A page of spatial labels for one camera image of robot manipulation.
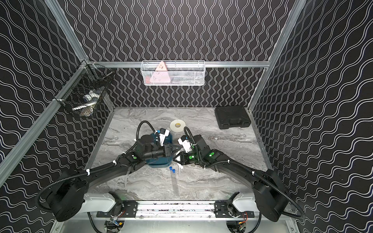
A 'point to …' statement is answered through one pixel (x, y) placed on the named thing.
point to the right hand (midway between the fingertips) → (174, 158)
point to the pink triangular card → (161, 74)
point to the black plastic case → (231, 116)
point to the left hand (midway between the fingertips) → (180, 146)
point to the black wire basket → (82, 92)
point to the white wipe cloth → (180, 166)
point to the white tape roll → (177, 125)
